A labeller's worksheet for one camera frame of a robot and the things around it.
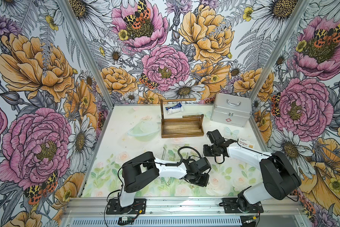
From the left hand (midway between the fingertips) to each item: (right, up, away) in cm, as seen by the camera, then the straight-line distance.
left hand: (204, 187), depth 80 cm
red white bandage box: (+30, +22, +14) cm, 40 cm away
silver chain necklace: (-24, +16, +14) cm, 31 cm away
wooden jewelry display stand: (-6, +33, +29) cm, 44 cm away
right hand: (+3, +16, +10) cm, 19 cm away
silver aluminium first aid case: (+23, +45, +20) cm, 54 cm away
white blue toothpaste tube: (-15, +46, +35) cm, 60 cm away
